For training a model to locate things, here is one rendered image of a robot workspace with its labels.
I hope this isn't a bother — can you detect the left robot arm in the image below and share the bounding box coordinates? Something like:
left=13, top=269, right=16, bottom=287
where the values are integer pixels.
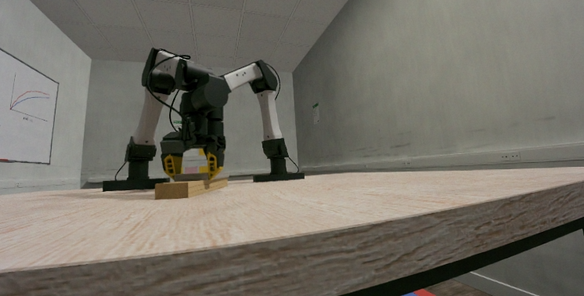
left=206, top=60, right=305, bottom=179

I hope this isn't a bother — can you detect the light wooden beam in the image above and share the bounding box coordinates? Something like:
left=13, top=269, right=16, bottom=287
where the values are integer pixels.
left=155, top=178, right=228, bottom=200

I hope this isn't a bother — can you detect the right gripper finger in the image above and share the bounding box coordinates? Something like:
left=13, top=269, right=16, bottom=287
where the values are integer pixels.
left=207, top=152, right=223, bottom=180
left=164, top=154, right=182, bottom=180

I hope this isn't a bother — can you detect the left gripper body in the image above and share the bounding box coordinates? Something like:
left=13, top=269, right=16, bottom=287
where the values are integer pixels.
left=203, top=121, right=226, bottom=158

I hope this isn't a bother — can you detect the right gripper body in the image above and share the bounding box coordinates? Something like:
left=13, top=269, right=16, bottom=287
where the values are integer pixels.
left=160, top=116, right=225, bottom=171

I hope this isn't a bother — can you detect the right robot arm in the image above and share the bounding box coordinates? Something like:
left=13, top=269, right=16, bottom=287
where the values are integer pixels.
left=103, top=48, right=229, bottom=184

